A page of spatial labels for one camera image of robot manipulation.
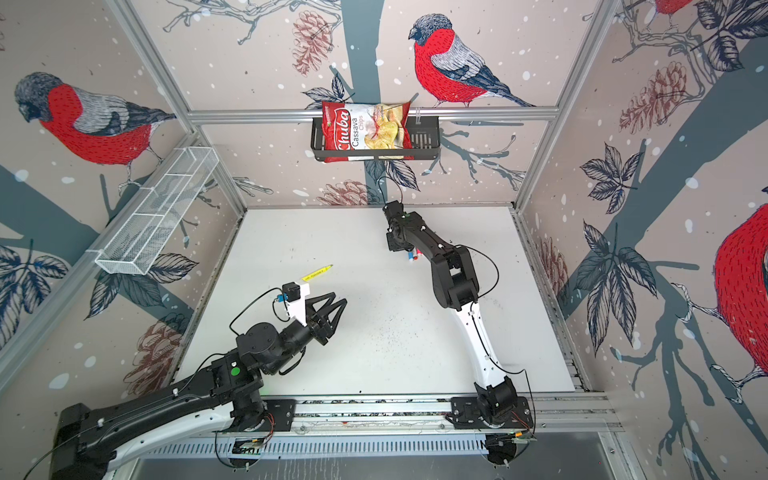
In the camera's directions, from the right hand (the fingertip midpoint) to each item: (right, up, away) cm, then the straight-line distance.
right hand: (397, 248), depth 109 cm
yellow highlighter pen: (-28, -8, -8) cm, 30 cm away
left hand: (-14, -10, -43) cm, 46 cm away
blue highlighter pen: (+4, -2, -4) cm, 7 cm away
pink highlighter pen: (+5, +1, -35) cm, 35 cm away
